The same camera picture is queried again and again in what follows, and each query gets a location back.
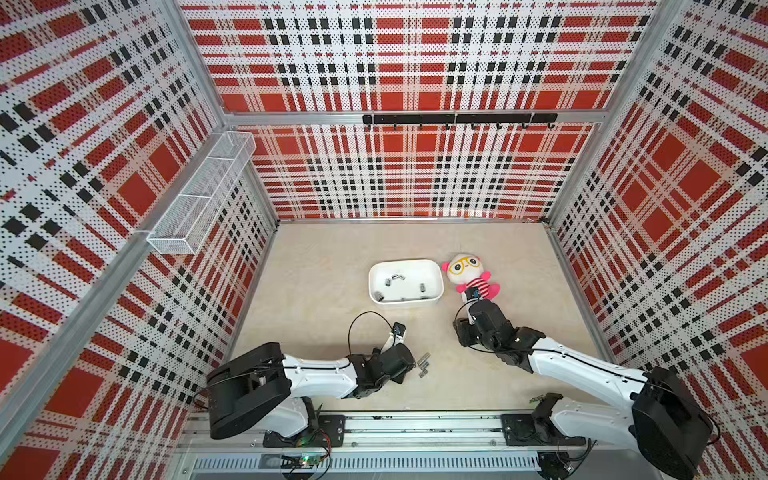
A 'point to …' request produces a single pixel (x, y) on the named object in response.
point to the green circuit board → (309, 461)
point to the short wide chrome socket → (388, 282)
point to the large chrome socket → (378, 296)
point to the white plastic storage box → (406, 284)
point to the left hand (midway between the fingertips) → (403, 355)
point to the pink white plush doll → (468, 269)
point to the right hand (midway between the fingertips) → (464, 321)
